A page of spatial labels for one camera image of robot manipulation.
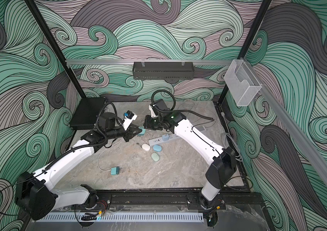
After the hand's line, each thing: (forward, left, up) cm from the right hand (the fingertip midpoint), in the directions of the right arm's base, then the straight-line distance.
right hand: (141, 126), depth 75 cm
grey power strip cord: (+10, -63, -29) cm, 70 cm away
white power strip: (+6, -20, -21) cm, 30 cm away
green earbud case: (-7, -6, -23) cm, 25 cm away
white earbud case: (-1, 0, -23) cm, 23 cm away
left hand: (0, +1, 0) cm, 1 cm away
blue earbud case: (-1, -8, -24) cm, 25 cm away
